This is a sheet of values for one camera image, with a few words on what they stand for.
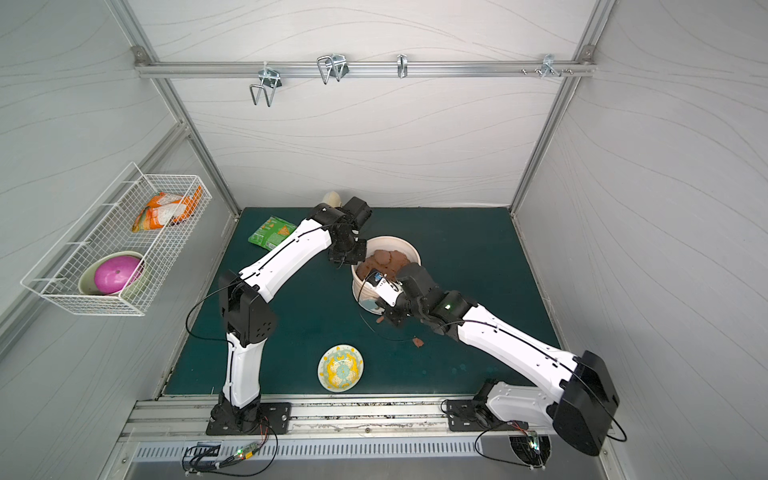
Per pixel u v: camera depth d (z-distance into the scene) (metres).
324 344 0.81
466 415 0.74
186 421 0.76
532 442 0.72
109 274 0.57
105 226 0.65
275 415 0.74
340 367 0.81
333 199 0.99
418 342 0.86
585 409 0.39
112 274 0.57
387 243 0.93
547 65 0.77
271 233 1.10
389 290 0.65
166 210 0.71
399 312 0.66
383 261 0.90
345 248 0.72
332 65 0.75
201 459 0.69
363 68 0.78
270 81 0.78
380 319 0.89
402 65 0.73
